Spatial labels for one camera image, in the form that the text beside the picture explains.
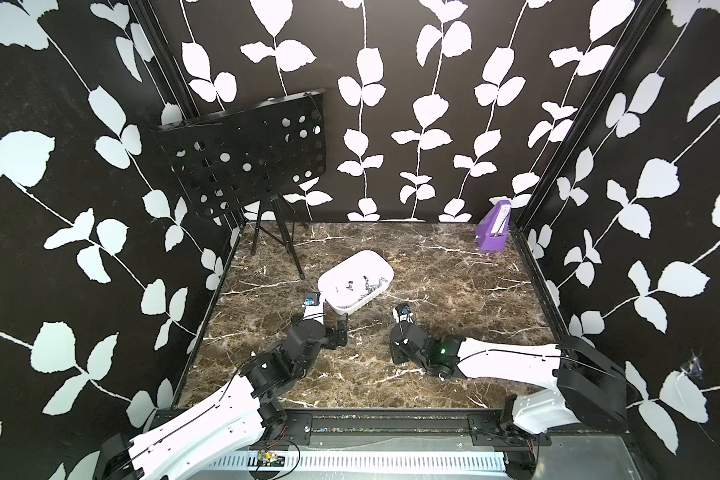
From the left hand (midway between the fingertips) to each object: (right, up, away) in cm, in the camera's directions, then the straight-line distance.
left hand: (334, 311), depth 77 cm
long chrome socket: (+8, +5, +25) cm, 27 cm away
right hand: (+15, -9, +7) cm, 19 cm away
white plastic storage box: (+4, +5, +24) cm, 25 cm away
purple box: (+54, +23, +31) cm, 67 cm away
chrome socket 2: (+10, +3, +23) cm, 25 cm away
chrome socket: (+13, +5, +24) cm, 28 cm away
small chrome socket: (+3, +4, +24) cm, 24 cm away
